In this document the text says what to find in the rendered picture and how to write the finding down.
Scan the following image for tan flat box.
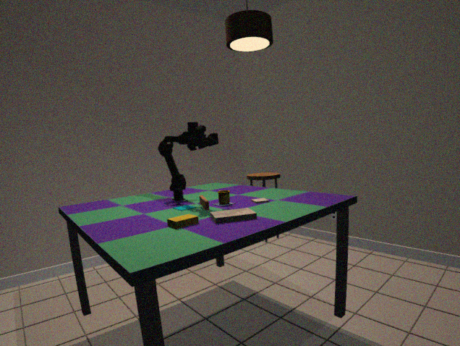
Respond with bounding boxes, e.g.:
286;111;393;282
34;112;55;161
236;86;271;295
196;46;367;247
210;208;257;224

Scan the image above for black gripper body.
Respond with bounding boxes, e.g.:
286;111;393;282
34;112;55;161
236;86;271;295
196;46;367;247
188;133;218;151

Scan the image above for tan square tile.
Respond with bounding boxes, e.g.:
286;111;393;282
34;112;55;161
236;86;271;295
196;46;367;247
251;198;270;203

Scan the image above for orange-brown long flat bar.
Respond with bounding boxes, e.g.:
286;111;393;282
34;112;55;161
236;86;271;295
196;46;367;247
199;195;209;211

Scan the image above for yellow rectangular block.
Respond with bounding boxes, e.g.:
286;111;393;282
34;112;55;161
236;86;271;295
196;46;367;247
167;214;198;229

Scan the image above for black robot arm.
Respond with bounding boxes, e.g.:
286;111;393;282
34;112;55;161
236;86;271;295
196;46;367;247
158;122;206;201

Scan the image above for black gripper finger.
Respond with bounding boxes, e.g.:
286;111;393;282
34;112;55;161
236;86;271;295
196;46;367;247
208;135;216;146
197;137;212;149

